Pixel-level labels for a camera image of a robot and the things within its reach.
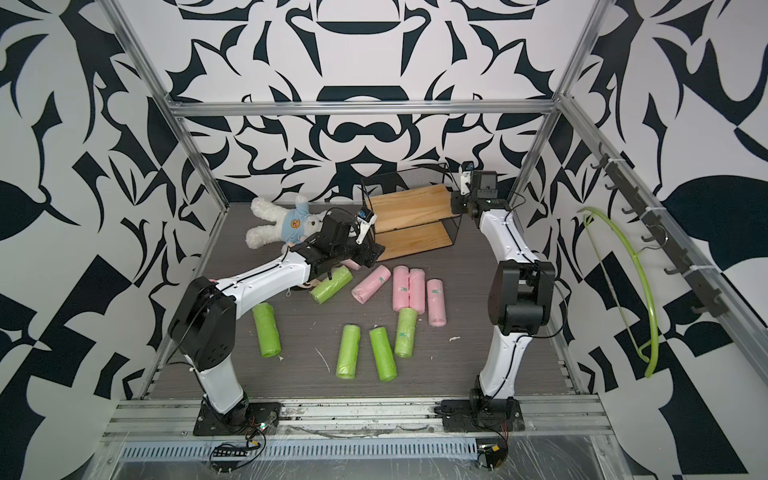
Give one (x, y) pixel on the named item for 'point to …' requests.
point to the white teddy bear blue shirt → (290, 225)
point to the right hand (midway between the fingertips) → (462, 189)
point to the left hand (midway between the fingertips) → (371, 234)
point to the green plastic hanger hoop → (654, 353)
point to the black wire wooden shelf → (411, 211)
